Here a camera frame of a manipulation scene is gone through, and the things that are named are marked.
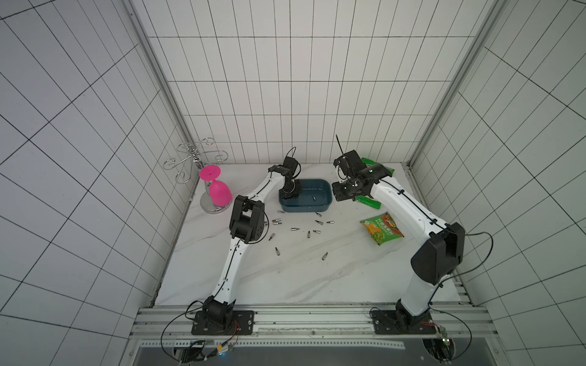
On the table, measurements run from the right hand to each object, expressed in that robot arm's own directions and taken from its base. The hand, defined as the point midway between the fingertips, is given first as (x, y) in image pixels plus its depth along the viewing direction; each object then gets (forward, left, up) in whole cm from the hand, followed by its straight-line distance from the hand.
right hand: (329, 192), depth 85 cm
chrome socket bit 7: (-7, +4, -18) cm, 20 cm away
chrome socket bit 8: (-11, +23, -17) cm, 30 cm away
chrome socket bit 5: (-2, -2, -18) cm, 19 cm away
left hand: (+10, +13, -17) cm, 24 cm away
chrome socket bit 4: (-2, +2, -19) cm, 19 cm away
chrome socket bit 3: (-7, +14, -18) cm, 24 cm away
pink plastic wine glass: (-2, +43, 0) cm, 43 cm away
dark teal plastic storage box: (+13, +4, -19) cm, 23 cm away
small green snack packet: (-5, -23, -16) cm, 29 cm away
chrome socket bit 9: (-16, +20, -19) cm, 32 cm away
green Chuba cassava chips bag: (+36, -25, -19) cm, 48 cm away
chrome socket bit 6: (-8, +7, -19) cm, 22 cm away
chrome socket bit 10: (-18, +1, -18) cm, 26 cm away
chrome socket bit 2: (-3, +21, -18) cm, 28 cm away
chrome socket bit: (+2, +20, -17) cm, 27 cm away
